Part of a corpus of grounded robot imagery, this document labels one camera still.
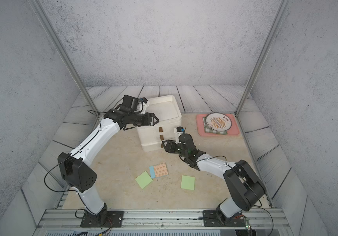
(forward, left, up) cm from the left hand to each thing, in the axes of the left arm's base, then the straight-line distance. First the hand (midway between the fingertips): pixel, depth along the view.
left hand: (157, 120), depth 81 cm
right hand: (-7, -4, -11) cm, 14 cm away
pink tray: (+13, -54, -25) cm, 61 cm away
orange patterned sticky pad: (-17, -1, -26) cm, 31 cm away
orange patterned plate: (+21, -44, -25) cm, 55 cm away
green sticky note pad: (-21, +9, -28) cm, 36 cm away
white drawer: (-1, +5, -15) cm, 15 cm away
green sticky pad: (-24, -16, -26) cm, 39 cm away
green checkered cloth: (+13, -34, -25) cm, 44 cm away
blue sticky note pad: (-17, +4, -26) cm, 32 cm away
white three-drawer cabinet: (+12, -5, -3) cm, 13 cm away
